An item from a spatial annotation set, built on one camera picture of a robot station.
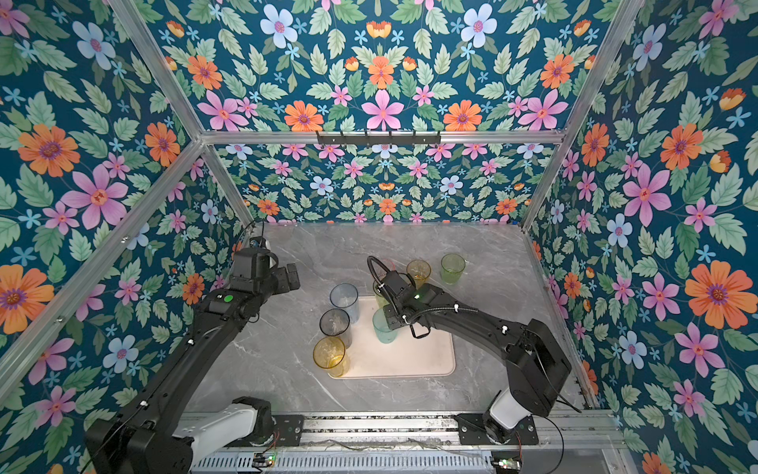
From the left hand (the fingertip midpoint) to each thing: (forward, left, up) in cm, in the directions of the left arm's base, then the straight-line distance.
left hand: (282, 264), depth 77 cm
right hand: (-9, -29, -14) cm, 34 cm away
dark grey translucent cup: (-9, -12, -18) cm, 23 cm away
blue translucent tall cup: (-1, -14, -16) cm, 22 cm away
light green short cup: (+10, -50, -21) cm, 55 cm away
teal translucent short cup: (-13, -26, -17) cm, 34 cm away
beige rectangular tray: (-18, -32, -24) cm, 44 cm away
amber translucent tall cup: (-17, -10, -22) cm, 29 cm away
